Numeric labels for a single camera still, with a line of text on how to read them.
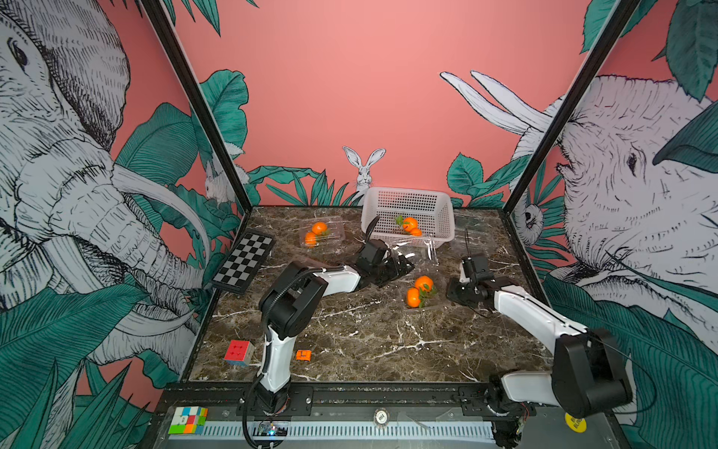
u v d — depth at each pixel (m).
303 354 0.80
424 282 0.93
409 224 1.10
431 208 1.18
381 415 0.67
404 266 0.86
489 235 1.12
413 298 0.88
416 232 1.06
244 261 0.99
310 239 1.04
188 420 0.66
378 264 0.79
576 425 0.71
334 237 1.05
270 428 0.70
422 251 1.08
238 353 0.77
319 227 1.07
